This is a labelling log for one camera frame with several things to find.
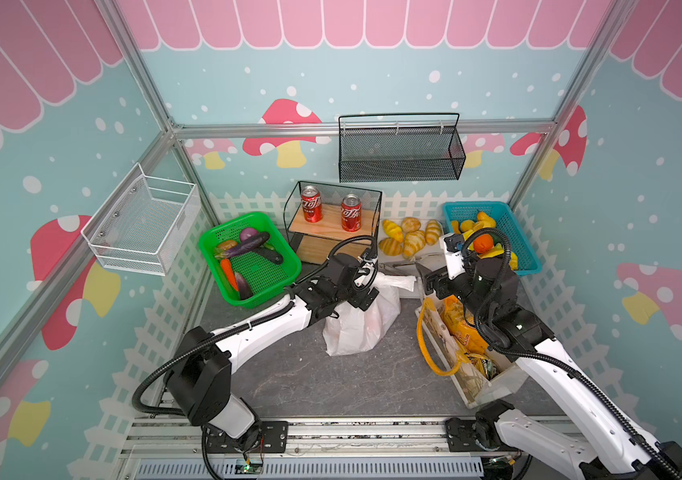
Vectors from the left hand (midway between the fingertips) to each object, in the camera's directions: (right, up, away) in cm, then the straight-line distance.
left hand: (360, 283), depth 84 cm
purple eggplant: (-42, +11, +24) cm, 49 cm away
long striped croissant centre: (+21, +13, +27) cm, 36 cm away
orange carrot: (-45, +2, +19) cm, 49 cm away
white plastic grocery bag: (-2, -13, -3) cm, 13 cm away
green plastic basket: (-33, 0, +22) cm, 40 cm away
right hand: (+17, +7, -13) cm, 23 cm away
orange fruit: (+43, +12, +19) cm, 49 cm away
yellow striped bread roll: (+14, +18, +32) cm, 39 cm away
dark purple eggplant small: (-39, -3, +16) cm, 42 cm away
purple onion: (-42, +16, +28) cm, 53 cm away
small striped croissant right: (+30, +17, +32) cm, 47 cm away
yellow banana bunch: (+48, +21, +29) cm, 60 cm away
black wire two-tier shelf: (-15, +13, +17) cm, 26 cm away
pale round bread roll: (+21, +20, +32) cm, 43 cm away
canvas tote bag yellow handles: (+21, -14, -15) cm, 29 cm away
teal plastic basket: (+58, +6, +17) cm, 61 cm away
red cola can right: (-3, +21, +6) cm, 21 cm away
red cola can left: (-15, +24, +9) cm, 29 cm away
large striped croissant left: (+12, +11, +25) cm, 30 cm away
